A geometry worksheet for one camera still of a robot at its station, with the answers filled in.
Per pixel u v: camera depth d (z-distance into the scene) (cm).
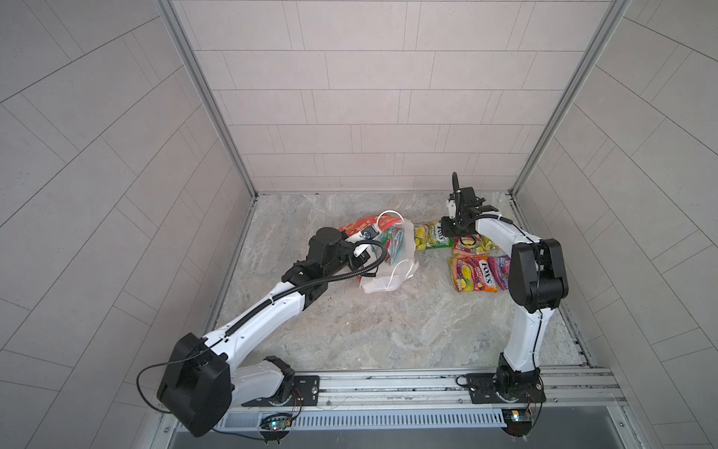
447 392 72
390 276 77
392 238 91
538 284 52
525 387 66
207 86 85
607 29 74
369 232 63
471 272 91
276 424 64
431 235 99
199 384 38
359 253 66
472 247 97
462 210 77
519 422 68
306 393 71
